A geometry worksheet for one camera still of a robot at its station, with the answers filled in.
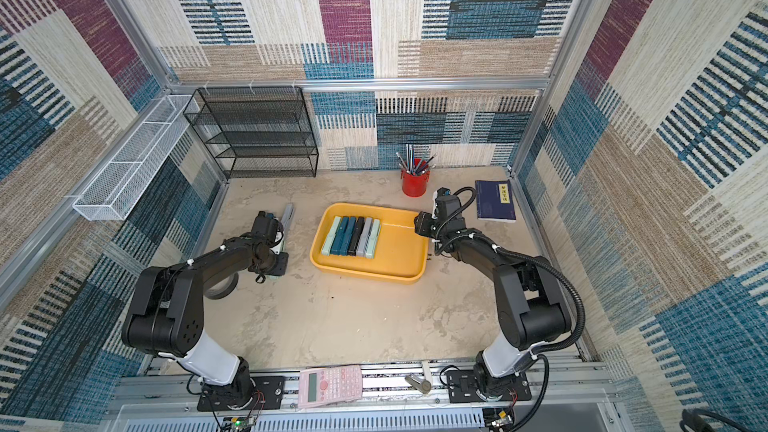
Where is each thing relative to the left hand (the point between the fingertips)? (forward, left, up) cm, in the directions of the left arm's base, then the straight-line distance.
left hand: (278, 265), depth 95 cm
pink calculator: (-33, -18, 0) cm, 38 cm away
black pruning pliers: (+8, -24, +3) cm, 25 cm away
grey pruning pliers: (+8, -27, +3) cm, 28 cm away
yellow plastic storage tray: (+6, -29, +3) cm, 29 cm away
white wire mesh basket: (+2, +29, +33) cm, 44 cm away
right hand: (+9, -46, +8) cm, 48 cm away
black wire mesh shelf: (+43, +12, +19) cm, 48 cm away
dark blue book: (+25, -74, 0) cm, 78 cm away
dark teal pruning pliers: (+6, -21, +3) cm, 22 cm away
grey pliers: (+17, 0, +2) cm, 17 cm away
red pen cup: (+30, -45, +3) cm, 54 cm away
